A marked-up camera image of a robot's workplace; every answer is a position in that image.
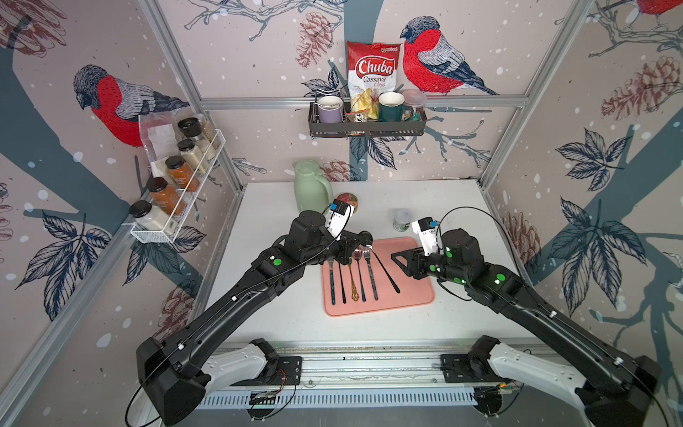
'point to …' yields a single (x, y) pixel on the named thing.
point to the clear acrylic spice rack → (166, 234)
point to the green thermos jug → (313, 191)
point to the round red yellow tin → (349, 198)
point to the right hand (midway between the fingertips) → (397, 253)
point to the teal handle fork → (332, 283)
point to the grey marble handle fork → (367, 256)
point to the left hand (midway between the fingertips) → (368, 234)
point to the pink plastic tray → (374, 281)
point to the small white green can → (402, 220)
